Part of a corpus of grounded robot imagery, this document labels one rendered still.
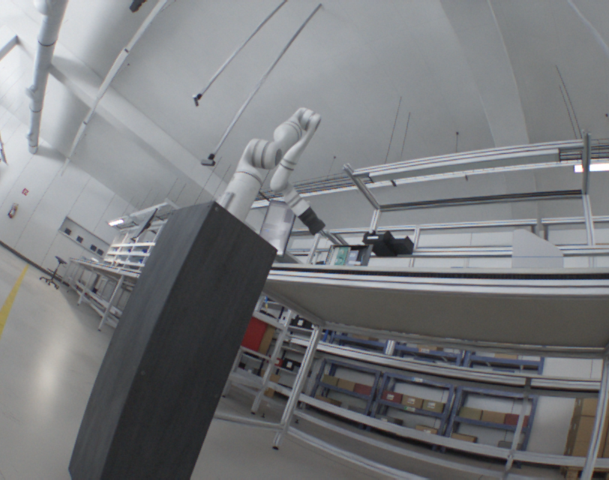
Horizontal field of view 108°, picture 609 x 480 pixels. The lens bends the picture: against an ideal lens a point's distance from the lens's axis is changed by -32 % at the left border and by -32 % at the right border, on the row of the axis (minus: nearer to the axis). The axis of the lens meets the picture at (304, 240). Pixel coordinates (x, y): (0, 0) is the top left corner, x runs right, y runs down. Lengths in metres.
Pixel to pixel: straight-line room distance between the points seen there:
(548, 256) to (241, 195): 0.93
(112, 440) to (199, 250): 0.48
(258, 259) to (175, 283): 0.24
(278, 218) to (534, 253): 2.30
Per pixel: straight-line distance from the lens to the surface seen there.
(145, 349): 0.72
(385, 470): 1.94
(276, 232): 2.88
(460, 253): 2.03
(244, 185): 0.93
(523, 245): 1.08
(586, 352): 1.85
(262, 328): 3.32
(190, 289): 0.74
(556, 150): 1.88
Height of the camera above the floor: 0.55
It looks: 23 degrees up
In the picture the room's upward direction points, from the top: 21 degrees clockwise
